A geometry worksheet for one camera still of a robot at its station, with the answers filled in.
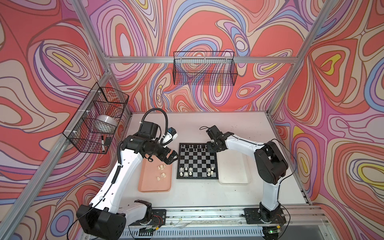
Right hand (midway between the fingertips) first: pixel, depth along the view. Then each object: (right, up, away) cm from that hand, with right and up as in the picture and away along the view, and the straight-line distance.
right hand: (213, 151), depth 96 cm
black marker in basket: (-57, +7, -24) cm, 62 cm away
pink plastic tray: (-36, -13, -9) cm, 39 cm away
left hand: (-23, +4, -22) cm, 32 cm away
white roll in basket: (-55, +19, -22) cm, 63 cm away
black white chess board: (-12, -6, -5) cm, 14 cm away
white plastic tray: (+12, -10, -5) cm, 16 cm away
